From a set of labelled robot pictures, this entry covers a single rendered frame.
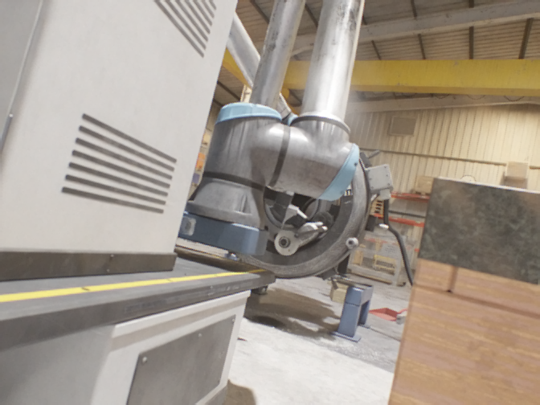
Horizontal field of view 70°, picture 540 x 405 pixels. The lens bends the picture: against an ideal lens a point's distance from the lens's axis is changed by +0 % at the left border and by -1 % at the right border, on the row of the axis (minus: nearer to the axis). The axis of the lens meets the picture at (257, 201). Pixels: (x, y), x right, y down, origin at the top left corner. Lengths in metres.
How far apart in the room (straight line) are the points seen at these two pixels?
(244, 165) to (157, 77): 0.37
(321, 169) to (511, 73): 12.72
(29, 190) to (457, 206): 0.35
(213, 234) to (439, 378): 0.66
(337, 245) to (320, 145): 0.90
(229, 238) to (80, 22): 0.53
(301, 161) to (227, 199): 0.19
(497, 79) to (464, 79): 0.85
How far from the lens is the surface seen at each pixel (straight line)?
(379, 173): 1.79
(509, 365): 0.24
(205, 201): 0.84
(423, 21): 14.00
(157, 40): 0.54
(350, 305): 2.08
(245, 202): 0.85
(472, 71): 13.57
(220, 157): 0.87
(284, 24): 1.21
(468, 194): 0.23
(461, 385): 0.24
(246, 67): 1.47
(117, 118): 0.48
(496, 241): 0.23
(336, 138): 0.92
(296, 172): 0.88
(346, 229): 1.73
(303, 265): 1.77
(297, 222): 1.76
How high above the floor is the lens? 0.42
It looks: 4 degrees up
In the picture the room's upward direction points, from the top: 14 degrees clockwise
